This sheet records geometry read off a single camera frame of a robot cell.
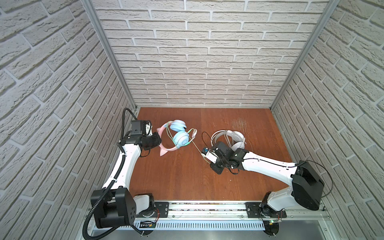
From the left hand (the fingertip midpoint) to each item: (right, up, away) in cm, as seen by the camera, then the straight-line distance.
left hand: (161, 137), depth 82 cm
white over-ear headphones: (+47, -1, +12) cm, 48 cm away
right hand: (+29, -15, +1) cm, 32 cm away
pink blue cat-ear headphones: (+12, 0, -8) cm, 15 cm away
